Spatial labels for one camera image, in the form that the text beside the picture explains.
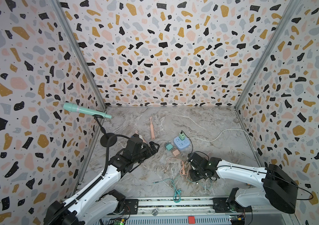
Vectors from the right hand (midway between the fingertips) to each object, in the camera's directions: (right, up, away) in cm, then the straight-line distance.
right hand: (193, 175), depth 84 cm
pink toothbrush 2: (-33, +19, +16) cm, 41 cm away
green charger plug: (-6, +22, +11) cm, 25 cm away
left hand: (-21, +17, -5) cm, 28 cm away
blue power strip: (-7, +17, +11) cm, 21 cm away
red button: (-3, -18, -12) cm, 22 cm away
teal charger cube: (-15, +15, +11) cm, 23 cm away
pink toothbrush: (-28, +26, +21) cm, 43 cm away
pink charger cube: (-10, +12, +8) cm, 18 cm away
